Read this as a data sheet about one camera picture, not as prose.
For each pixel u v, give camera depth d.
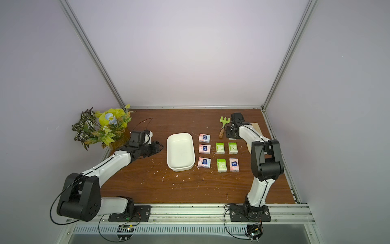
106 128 0.80
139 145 0.70
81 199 0.42
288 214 0.74
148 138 0.74
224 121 1.10
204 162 0.88
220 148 0.95
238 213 0.72
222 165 0.87
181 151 0.97
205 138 1.00
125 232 0.72
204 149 0.94
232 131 0.83
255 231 0.70
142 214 0.73
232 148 0.95
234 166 0.86
